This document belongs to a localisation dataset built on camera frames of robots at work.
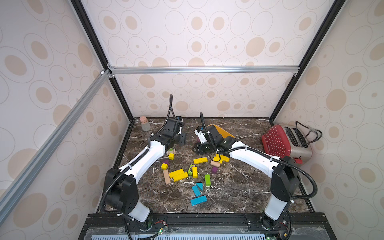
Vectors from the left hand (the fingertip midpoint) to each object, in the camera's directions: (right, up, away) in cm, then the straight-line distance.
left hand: (186, 133), depth 85 cm
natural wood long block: (-12, -25, +3) cm, 28 cm away
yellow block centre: (+5, -23, +4) cm, 24 cm away
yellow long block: (+9, -17, +10) cm, 22 cm away
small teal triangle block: (+8, -29, -2) cm, 30 cm away
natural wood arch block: (-9, -12, +13) cm, 20 cm away
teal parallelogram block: (+6, -32, -2) cm, 32 cm away
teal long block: (+7, -36, -4) cm, 37 cm away
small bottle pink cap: (-31, +6, +23) cm, 39 cm away
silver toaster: (+66, -9, 0) cm, 67 cm away
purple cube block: (+17, -22, +7) cm, 29 cm away
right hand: (+8, -7, 0) cm, 10 cm away
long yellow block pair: (-5, -25, +5) cm, 26 cm away
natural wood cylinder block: (+18, -19, +9) cm, 28 cm away
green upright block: (+13, -27, +1) cm, 30 cm away
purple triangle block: (-13, -18, +9) cm, 24 cm away
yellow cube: (-10, -15, +11) cm, 21 cm away
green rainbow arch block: (+2, -24, +4) cm, 24 cm away
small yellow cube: (-14, -20, +7) cm, 26 cm away
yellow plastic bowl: (+26, 0, +21) cm, 33 cm away
